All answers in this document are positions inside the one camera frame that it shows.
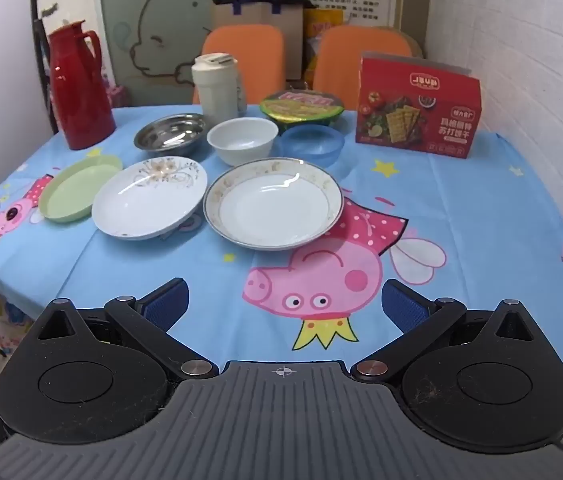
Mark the stainless steel bowl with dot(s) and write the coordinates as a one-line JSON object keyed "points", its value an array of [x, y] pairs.
{"points": [[166, 132]]}

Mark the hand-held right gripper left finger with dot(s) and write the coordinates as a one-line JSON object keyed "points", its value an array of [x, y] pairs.
{"points": [[166, 304]]}

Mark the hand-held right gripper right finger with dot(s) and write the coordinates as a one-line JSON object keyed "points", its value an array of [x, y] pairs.
{"points": [[404, 307]]}

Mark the orange chair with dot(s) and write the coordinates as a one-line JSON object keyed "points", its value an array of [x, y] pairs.
{"points": [[341, 65], [241, 60]]}

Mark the white ceramic bowl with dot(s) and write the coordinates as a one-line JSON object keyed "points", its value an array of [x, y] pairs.
{"points": [[241, 136]]}

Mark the green plastic plate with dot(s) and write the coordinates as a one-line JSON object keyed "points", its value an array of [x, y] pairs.
{"points": [[71, 190]]}

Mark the red cracker box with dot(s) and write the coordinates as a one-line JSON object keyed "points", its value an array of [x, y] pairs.
{"points": [[411, 110]]}

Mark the white floral plate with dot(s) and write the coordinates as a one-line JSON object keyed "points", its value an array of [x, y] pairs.
{"points": [[146, 205]]}

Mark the blue plastic bowl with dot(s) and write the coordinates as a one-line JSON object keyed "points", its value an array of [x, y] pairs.
{"points": [[311, 149]]}

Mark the white travel mug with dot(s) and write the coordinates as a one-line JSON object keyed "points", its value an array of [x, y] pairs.
{"points": [[216, 90]]}

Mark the blue cartoon pig tablecloth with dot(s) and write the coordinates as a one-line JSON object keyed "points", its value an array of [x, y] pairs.
{"points": [[461, 260]]}

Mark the yellow snack bag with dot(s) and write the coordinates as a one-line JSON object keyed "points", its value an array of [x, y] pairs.
{"points": [[324, 22]]}

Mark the green instant noodle bowl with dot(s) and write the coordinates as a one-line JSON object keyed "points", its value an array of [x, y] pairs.
{"points": [[301, 106]]}

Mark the frosted glass cat panel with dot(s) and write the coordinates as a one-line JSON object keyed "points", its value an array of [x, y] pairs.
{"points": [[161, 10]]}

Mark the white gold-rimmed plate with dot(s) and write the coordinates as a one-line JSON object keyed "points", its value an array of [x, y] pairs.
{"points": [[271, 210]]}

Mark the red thermos jug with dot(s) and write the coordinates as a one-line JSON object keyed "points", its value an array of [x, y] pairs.
{"points": [[79, 105]]}

